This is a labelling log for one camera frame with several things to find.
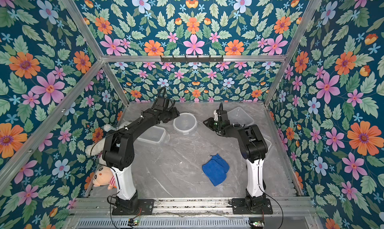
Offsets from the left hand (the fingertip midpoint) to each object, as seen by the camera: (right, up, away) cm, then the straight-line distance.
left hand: (178, 112), depth 96 cm
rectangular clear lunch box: (-14, -14, -5) cm, 20 cm away
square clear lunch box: (+43, -2, +16) cm, 46 cm away
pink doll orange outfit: (-36, -34, -20) cm, 53 cm away
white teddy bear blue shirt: (-46, -21, -11) cm, 52 cm away
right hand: (+20, -5, +6) cm, 21 cm away
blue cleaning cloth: (+23, -33, -13) cm, 42 cm away
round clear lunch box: (+5, -7, +3) cm, 9 cm away
